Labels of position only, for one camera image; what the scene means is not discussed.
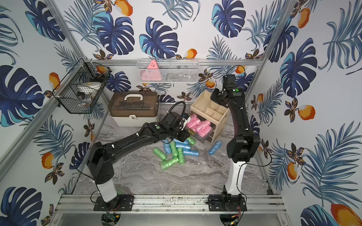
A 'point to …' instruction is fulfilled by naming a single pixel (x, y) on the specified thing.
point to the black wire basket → (79, 91)
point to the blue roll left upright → (167, 146)
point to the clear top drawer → (195, 135)
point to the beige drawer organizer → (206, 108)
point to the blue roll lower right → (188, 152)
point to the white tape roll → (89, 86)
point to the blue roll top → (179, 142)
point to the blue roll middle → (185, 146)
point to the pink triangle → (152, 73)
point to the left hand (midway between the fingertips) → (189, 132)
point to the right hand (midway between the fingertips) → (212, 97)
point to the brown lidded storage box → (134, 108)
